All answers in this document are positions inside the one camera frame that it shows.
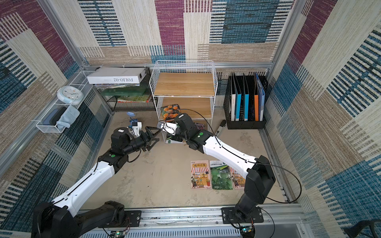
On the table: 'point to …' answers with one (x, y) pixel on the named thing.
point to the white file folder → (233, 99)
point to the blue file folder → (262, 98)
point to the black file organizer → (251, 124)
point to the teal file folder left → (238, 101)
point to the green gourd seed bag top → (221, 174)
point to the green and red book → (133, 99)
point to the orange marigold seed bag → (170, 111)
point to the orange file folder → (256, 97)
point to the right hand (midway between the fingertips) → (171, 122)
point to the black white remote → (221, 128)
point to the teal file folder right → (246, 96)
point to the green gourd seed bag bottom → (169, 140)
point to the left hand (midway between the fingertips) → (159, 133)
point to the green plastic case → (124, 91)
